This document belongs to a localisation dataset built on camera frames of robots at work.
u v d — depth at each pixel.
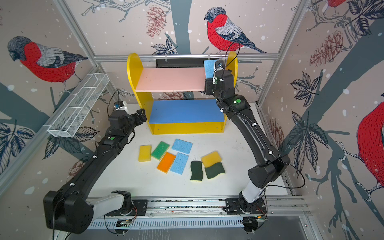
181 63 0.99
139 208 0.73
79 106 0.79
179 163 0.88
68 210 0.38
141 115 0.71
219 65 0.57
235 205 0.74
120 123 0.58
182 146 0.96
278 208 0.74
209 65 0.70
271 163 0.42
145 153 0.93
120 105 0.66
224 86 0.49
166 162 0.88
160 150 0.92
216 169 0.86
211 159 0.92
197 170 0.85
